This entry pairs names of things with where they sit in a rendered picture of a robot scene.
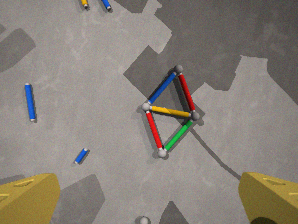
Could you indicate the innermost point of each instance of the grey steel ball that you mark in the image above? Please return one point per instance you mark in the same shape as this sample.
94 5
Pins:
143 220
145 107
178 69
162 153
194 116

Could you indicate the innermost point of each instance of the green rod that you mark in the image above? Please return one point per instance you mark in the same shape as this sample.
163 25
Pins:
178 135

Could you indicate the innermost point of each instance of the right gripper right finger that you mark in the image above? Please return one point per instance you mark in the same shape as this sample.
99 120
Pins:
268 200

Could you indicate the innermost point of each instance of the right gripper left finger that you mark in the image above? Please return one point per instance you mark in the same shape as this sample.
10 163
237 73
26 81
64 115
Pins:
30 200

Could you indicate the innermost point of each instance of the red rod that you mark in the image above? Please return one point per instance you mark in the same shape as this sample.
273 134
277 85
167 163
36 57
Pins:
186 92
153 129

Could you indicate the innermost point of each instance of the yellow rod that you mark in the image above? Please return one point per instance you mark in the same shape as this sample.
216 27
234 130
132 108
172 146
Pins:
84 3
170 111

